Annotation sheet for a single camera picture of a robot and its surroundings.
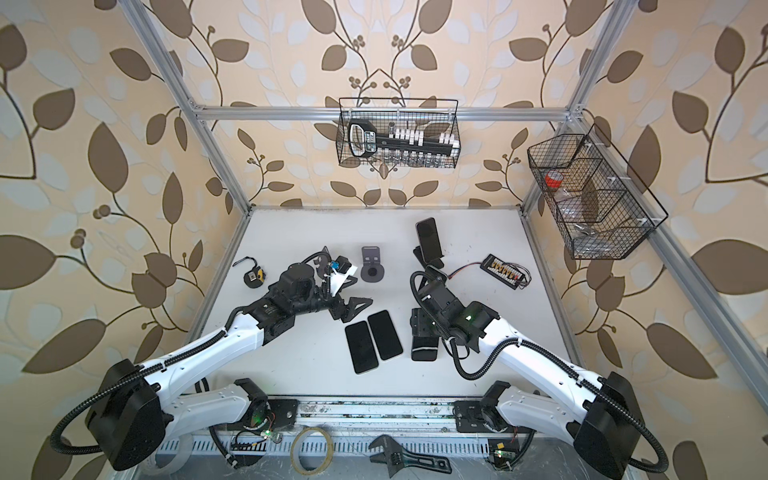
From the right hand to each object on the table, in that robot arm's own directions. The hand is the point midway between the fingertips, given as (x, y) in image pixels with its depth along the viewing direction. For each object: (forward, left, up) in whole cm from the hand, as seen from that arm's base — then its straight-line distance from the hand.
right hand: (422, 324), depth 79 cm
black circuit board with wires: (+21, -31, -9) cm, 39 cm away
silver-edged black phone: (+2, +10, -10) cm, 14 cm away
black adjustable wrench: (-28, +8, -10) cm, 30 cm away
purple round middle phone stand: (+23, +14, -8) cm, 29 cm away
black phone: (+29, -5, +1) cm, 29 cm away
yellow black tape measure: (+22, +54, -9) cm, 59 cm away
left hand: (+7, +15, +9) cm, 18 cm away
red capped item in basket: (+35, -40, +20) cm, 57 cm away
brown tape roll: (-26, +31, -7) cm, 41 cm away
